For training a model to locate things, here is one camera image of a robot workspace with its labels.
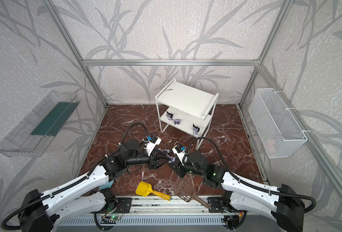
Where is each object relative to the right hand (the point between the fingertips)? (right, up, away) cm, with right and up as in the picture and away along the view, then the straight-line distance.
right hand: (170, 158), depth 73 cm
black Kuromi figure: (+14, +14, +6) cm, 20 cm away
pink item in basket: (+51, +7, -1) cm, 51 cm away
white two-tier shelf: (+8, +26, +2) cm, 27 cm away
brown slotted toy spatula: (+9, -20, +4) cm, 22 cm away
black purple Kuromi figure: (-2, +22, +14) cm, 25 cm away
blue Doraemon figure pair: (-5, 0, +19) cm, 20 cm away
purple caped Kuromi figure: (+1, +1, -4) cm, 4 cm away
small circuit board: (-29, -29, -2) cm, 41 cm away
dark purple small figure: (+3, +18, +12) cm, 22 cm away
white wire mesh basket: (+47, +15, -12) cm, 51 cm away
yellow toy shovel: (-15, -18, +5) cm, 24 cm away
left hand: (-1, +3, -4) cm, 5 cm away
